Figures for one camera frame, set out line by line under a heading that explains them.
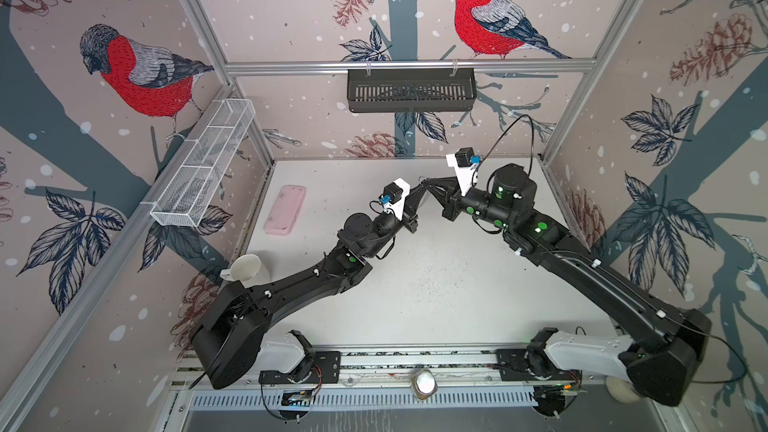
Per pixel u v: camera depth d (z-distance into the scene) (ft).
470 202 1.92
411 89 3.44
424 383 2.09
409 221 2.01
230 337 1.40
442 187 2.02
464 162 1.79
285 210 3.44
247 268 2.72
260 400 2.28
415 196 2.27
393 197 1.83
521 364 2.38
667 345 1.26
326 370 2.40
